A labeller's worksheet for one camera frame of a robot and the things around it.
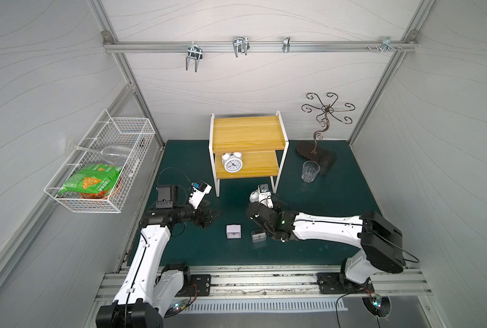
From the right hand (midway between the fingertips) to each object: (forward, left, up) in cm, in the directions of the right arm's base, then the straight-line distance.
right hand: (259, 202), depth 83 cm
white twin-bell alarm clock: (+13, +11, +10) cm, 20 cm away
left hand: (-6, +17, +5) cm, 19 cm away
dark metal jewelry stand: (+26, -32, -1) cm, 41 cm away
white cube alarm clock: (-10, +10, -8) cm, 16 cm away
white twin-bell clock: (0, +2, +5) cm, 5 cm away
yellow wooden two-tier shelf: (+15, 0, +21) cm, 26 cm away
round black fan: (-32, -44, -15) cm, 56 cm away
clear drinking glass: (+25, -26, -10) cm, 37 cm away
